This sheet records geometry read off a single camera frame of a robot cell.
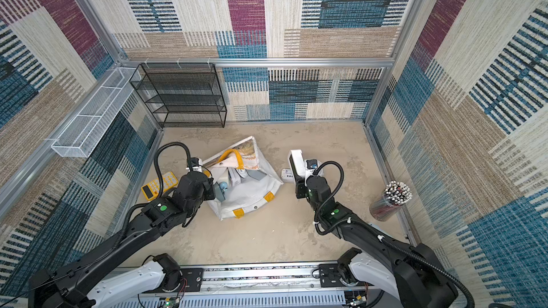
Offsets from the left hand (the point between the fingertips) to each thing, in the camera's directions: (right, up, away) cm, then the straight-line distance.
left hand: (211, 180), depth 79 cm
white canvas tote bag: (+12, -3, +17) cm, 21 cm away
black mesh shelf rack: (-23, +38, +30) cm, 53 cm away
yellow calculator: (-30, -7, +15) cm, 35 cm away
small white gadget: (+29, -1, +18) cm, 34 cm away
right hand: (+35, 0, +6) cm, 35 cm away
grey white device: (+15, +1, +10) cm, 18 cm away
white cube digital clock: (+32, +5, +5) cm, 33 cm away
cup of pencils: (+64, -5, -5) cm, 65 cm away
